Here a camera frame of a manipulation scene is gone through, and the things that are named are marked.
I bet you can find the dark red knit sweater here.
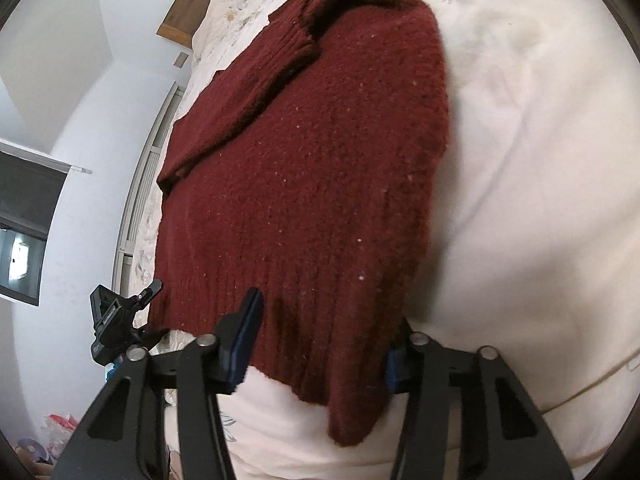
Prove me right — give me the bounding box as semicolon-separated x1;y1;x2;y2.
149;0;449;446

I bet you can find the dark window with blind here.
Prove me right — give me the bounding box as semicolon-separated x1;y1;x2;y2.
1;143;92;307

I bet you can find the colourful clutter on floor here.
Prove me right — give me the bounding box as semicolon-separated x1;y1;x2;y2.
15;414;79;465

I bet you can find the white low radiator cabinet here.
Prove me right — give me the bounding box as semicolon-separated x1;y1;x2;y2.
112;82;184;295

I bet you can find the left wall switch plate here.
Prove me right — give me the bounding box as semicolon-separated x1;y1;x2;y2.
174;52;189;68

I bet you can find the wooden headboard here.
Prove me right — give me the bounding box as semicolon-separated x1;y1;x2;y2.
156;0;210;49

